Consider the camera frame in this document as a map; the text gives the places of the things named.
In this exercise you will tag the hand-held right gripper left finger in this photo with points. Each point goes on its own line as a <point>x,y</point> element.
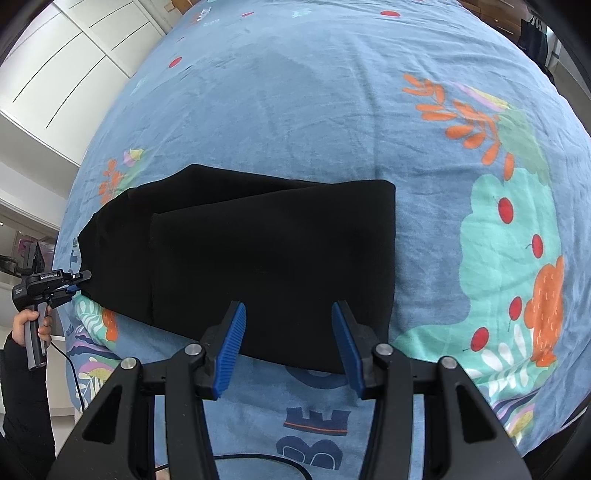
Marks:
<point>231,341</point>

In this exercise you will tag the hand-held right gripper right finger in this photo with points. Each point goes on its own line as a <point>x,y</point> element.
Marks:
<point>348,341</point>

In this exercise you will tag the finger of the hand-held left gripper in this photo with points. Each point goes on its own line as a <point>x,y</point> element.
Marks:
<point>82,276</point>
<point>64,295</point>

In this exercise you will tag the black pants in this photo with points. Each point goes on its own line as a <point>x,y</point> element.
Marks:
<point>277,254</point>

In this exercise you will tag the person's left forearm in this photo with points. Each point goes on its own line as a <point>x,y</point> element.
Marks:
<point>25,406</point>

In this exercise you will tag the person's left hand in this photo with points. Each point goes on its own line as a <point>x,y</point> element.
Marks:
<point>21,325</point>

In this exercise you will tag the white wardrobe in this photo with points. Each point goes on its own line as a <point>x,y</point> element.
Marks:
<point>69,69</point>

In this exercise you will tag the blue printed bed sheet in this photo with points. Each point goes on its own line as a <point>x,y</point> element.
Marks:
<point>323,115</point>

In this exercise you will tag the black tote bag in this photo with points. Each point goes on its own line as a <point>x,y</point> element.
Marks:
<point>534,39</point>

